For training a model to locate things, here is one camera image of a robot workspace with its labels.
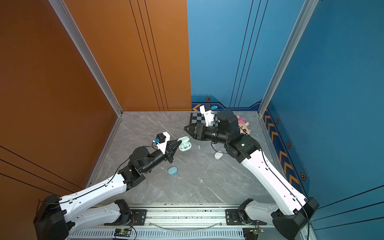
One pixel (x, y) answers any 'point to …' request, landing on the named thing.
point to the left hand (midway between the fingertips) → (180, 140)
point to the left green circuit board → (122, 232)
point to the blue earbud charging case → (172, 170)
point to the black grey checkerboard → (197, 117)
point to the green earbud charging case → (185, 145)
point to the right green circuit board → (257, 230)
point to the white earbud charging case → (218, 155)
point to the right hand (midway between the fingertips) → (185, 129)
